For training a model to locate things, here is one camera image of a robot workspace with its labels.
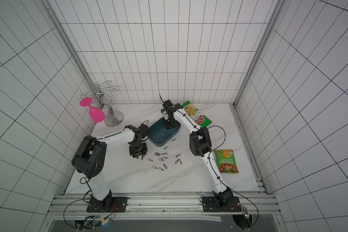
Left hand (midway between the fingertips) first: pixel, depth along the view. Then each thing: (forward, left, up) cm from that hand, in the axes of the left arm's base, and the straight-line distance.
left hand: (140, 157), depth 88 cm
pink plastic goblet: (+23, +29, +14) cm, 40 cm away
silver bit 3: (-1, -25, -1) cm, 25 cm away
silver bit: (+14, -21, -1) cm, 25 cm away
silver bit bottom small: (-5, -17, -1) cm, 17 cm away
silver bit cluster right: (+3, -15, 0) cm, 16 cm away
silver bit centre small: (-1, -6, -2) cm, 7 cm away
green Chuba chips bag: (+30, -42, 0) cm, 51 cm away
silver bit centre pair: (0, -14, -2) cm, 14 cm away
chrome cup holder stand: (+31, +26, 0) cm, 41 cm away
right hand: (+23, -14, +2) cm, 26 cm away
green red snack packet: (-2, -53, +1) cm, 53 cm away
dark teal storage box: (+18, -11, -2) cm, 21 cm away
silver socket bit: (+1, -1, -1) cm, 2 cm away
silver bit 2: (+8, -16, -2) cm, 18 cm away
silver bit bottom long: (-6, -11, -2) cm, 12 cm away
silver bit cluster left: (+3, -11, -1) cm, 11 cm away
